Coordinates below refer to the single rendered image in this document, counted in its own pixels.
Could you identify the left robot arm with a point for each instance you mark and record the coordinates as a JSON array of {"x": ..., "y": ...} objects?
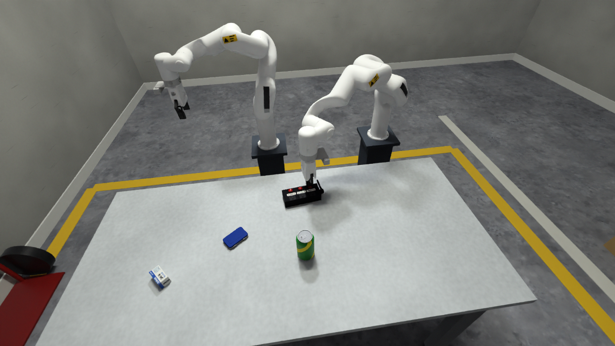
[{"x": 367, "y": 73}]

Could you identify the black power strip body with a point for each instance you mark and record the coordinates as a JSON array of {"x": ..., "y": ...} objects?
[{"x": 302, "y": 194}]

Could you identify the green drink can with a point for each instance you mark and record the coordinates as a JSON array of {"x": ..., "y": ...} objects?
[{"x": 305, "y": 245}]

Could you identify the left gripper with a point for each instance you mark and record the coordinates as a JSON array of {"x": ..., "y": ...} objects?
[{"x": 309, "y": 171}]

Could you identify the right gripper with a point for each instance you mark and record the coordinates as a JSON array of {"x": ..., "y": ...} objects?
[{"x": 179, "y": 97}]

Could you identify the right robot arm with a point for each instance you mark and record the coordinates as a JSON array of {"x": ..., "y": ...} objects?
[{"x": 258, "y": 45}]

